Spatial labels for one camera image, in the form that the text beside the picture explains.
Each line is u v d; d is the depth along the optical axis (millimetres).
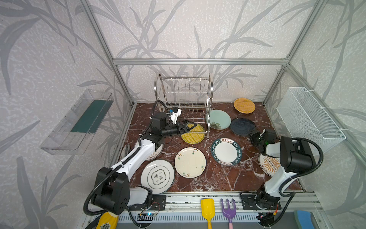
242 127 1048
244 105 1165
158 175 825
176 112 731
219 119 1091
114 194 402
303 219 679
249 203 732
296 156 495
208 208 722
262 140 832
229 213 695
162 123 627
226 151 921
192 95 1238
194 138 981
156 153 909
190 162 868
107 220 679
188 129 679
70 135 642
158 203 722
